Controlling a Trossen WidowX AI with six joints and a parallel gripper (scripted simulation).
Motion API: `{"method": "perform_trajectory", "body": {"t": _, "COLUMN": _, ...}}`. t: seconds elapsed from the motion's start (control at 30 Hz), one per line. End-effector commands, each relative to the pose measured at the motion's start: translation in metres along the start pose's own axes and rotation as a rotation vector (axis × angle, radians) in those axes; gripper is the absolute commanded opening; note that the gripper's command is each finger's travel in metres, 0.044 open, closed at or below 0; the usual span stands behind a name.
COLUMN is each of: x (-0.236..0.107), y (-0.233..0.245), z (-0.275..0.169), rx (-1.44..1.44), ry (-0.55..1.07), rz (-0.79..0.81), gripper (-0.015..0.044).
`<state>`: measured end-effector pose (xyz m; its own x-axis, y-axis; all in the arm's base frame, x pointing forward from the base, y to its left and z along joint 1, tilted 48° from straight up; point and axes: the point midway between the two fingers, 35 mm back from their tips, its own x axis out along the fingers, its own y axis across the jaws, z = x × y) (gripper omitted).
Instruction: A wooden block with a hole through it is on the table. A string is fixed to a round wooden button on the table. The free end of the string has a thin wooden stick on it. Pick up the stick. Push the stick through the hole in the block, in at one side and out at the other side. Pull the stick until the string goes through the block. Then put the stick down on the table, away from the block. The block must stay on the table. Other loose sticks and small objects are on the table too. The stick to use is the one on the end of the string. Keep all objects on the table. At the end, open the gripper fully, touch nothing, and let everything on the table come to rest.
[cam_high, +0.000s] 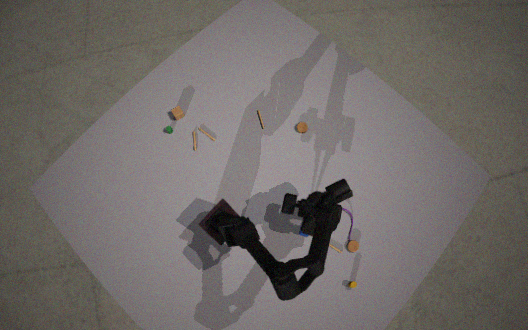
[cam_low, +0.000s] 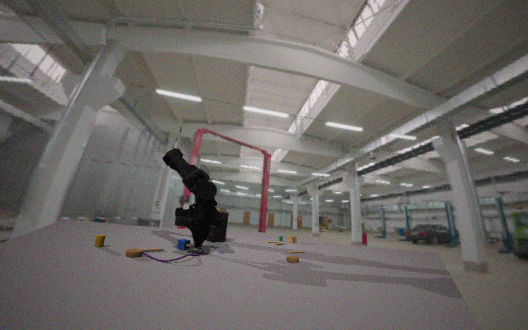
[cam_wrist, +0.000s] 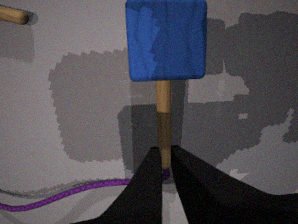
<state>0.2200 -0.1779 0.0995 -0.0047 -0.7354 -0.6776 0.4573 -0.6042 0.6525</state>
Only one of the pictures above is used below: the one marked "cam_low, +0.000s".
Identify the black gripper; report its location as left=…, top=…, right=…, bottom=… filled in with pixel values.
left=175, top=201, right=221, bottom=248

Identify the yellow cylinder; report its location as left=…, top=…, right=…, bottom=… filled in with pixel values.
left=94, top=235, right=105, bottom=248

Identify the blue square block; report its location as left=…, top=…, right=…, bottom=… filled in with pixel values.
left=177, top=239, right=191, bottom=250

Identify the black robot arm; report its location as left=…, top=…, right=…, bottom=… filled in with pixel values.
left=162, top=148, right=223, bottom=218

